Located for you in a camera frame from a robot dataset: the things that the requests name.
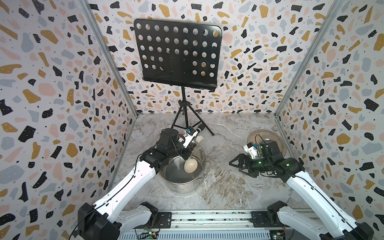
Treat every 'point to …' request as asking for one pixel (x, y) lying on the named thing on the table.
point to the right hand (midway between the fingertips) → (234, 167)
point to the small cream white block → (199, 139)
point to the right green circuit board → (277, 234)
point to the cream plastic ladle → (191, 164)
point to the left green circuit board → (148, 235)
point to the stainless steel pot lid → (261, 135)
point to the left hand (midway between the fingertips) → (195, 143)
